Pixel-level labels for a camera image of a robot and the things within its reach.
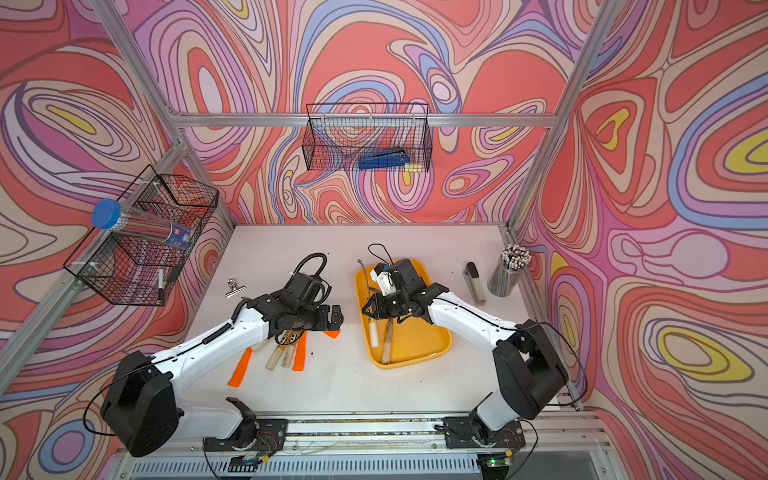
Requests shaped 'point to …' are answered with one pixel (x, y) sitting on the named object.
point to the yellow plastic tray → (391, 343)
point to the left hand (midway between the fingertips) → (334, 320)
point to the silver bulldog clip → (232, 283)
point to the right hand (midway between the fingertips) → (368, 317)
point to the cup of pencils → (514, 259)
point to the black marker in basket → (161, 290)
